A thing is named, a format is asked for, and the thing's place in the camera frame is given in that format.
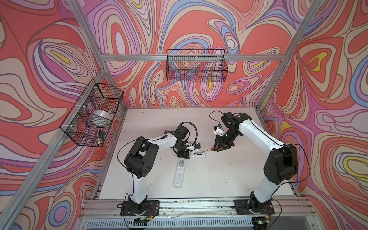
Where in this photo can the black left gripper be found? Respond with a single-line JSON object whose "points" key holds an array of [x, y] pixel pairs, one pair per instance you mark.
{"points": [[184, 155]]}

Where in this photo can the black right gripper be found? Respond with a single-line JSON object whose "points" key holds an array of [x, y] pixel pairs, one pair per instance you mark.
{"points": [[220, 143]]}

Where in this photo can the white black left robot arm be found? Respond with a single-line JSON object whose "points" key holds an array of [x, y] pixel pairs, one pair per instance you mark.
{"points": [[142, 155]]}

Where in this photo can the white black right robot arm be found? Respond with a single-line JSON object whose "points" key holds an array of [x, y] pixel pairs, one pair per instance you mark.
{"points": [[282, 159]]}

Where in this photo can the silver tape roll in basket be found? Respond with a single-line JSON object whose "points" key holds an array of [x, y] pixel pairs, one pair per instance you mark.
{"points": [[101, 118]]}

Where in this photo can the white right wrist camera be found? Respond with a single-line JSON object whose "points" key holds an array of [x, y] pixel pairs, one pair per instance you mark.
{"points": [[218, 130]]}

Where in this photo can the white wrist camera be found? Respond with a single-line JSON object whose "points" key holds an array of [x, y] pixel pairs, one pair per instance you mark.
{"points": [[218, 130], [195, 146]]}

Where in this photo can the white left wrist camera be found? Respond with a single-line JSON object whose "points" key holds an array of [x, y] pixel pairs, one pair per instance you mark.
{"points": [[195, 146]]}

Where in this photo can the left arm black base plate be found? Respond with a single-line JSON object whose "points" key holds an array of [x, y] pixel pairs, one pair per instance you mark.
{"points": [[148, 208]]}

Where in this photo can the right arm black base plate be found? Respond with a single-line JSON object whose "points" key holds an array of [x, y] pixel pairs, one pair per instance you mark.
{"points": [[253, 207]]}

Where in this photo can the black wire basket back wall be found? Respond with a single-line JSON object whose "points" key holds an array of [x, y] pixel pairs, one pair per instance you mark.
{"points": [[196, 65]]}

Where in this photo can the black wire basket wall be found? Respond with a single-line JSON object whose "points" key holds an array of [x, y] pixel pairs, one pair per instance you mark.
{"points": [[77, 125], [196, 65]]}

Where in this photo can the black wire basket left wall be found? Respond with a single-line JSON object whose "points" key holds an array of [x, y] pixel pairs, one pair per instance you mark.
{"points": [[77, 125]]}

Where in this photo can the aluminium frame rails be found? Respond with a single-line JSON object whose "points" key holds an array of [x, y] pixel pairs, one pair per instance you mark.
{"points": [[46, 61]]}

